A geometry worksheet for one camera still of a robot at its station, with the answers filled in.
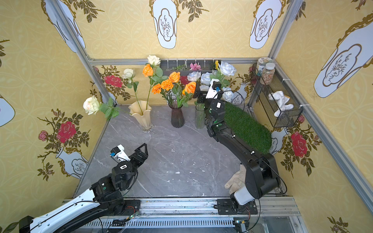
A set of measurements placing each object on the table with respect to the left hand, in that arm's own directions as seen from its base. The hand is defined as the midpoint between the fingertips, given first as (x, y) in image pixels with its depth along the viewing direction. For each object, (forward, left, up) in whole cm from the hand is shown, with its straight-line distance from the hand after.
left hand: (138, 147), depth 76 cm
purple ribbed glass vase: (+31, -19, -13) cm, 39 cm away
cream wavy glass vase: (+22, +1, -5) cm, 23 cm away
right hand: (+23, -38, +24) cm, 51 cm away
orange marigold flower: (+30, -9, +14) cm, 34 cm away
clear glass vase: (+25, -35, -4) cm, 43 cm away
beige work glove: (-13, -53, -17) cm, 57 cm away
